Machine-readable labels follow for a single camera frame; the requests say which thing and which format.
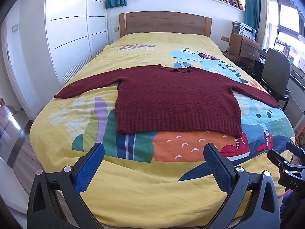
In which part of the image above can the wooden dresser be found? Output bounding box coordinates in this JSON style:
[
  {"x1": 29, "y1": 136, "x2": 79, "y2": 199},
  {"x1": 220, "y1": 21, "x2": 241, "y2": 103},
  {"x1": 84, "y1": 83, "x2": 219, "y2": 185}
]
[{"x1": 229, "y1": 32, "x2": 261, "y2": 61}]

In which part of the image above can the white wardrobe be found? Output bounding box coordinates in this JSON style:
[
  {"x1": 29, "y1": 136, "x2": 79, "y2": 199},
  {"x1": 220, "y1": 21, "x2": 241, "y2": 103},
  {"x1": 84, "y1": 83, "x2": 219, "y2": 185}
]
[{"x1": 45, "y1": 0, "x2": 108, "y2": 84}]

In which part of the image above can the dark red knitted sweater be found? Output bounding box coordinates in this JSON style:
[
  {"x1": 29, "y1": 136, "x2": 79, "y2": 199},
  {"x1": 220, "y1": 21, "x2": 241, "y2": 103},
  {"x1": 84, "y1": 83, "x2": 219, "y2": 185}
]
[{"x1": 54, "y1": 64, "x2": 282, "y2": 137}]

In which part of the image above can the grey office chair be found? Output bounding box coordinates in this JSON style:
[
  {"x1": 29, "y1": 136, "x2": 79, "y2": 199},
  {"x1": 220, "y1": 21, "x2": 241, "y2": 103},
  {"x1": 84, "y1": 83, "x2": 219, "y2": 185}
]
[{"x1": 258, "y1": 48, "x2": 292, "y2": 111}]

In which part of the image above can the wooden bed headboard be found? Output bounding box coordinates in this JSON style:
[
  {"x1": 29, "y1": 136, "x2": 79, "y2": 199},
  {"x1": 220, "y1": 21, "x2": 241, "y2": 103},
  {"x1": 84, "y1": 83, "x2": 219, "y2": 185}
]
[{"x1": 119, "y1": 11, "x2": 212, "y2": 39}]

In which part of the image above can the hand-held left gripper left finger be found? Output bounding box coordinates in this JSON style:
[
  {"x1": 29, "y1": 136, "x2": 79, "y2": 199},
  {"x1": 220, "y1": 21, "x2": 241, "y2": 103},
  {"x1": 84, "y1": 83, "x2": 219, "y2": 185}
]
[{"x1": 27, "y1": 142, "x2": 105, "y2": 229}]

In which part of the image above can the white printer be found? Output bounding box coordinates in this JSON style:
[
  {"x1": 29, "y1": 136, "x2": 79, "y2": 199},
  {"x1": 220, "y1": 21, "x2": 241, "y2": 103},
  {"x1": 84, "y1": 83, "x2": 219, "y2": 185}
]
[{"x1": 232, "y1": 21, "x2": 257, "y2": 40}]

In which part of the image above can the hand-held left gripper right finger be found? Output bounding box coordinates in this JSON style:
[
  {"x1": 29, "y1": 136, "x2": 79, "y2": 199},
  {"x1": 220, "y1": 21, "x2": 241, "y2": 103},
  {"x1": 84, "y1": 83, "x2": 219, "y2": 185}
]
[{"x1": 203, "y1": 143, "x2": 280, "y2": 229}]

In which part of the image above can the yellow printed bedspread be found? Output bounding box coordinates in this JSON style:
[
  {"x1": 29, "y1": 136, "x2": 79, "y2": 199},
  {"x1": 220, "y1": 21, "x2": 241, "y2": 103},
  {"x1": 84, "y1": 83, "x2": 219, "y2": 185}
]
[{"x1": 30, "y1": 32, "x2": 297, "y2": 226}]

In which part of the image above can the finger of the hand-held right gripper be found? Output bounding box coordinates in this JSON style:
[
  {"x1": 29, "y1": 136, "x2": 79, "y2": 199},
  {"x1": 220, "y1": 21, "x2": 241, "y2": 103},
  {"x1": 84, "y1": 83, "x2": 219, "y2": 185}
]
[
  {"x1": 285, "y1": 141, "x2": 305, "y2": 159},
  {"x1": 267, "y1": 149, "x2": 292, "y2": 172}
]

